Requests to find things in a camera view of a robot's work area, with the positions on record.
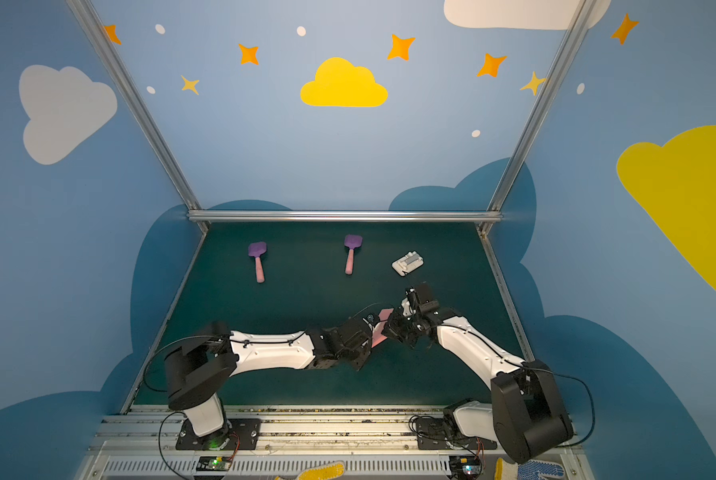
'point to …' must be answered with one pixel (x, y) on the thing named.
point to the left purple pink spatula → (256, 250)
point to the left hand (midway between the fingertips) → (370, 350)
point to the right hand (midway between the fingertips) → (381, 327)
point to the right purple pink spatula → (352, 242)
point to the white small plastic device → (407, 263)
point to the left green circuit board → (214, 463)
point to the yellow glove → (329, 470)
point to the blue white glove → (531, 470)
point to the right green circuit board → (465, 467)
